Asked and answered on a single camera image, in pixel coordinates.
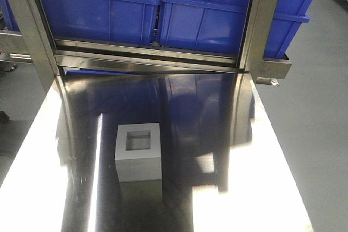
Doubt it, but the red black cable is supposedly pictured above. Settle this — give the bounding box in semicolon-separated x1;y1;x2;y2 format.
0;62;18;73

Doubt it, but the steel rack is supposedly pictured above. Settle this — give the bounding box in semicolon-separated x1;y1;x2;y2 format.
0;0;293;86
0;29;33;64

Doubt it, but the grey block with square hole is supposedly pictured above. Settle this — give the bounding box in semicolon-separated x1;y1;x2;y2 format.
114;122;161;183

